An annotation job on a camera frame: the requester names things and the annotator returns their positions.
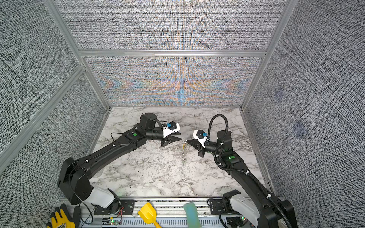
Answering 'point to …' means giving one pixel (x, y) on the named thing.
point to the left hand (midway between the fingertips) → (179, 135)
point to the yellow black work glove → (62, 218)
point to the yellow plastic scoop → (148, 213)
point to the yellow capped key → (184, 146)
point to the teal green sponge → (193, 219)
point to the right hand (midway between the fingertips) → (189, 139)
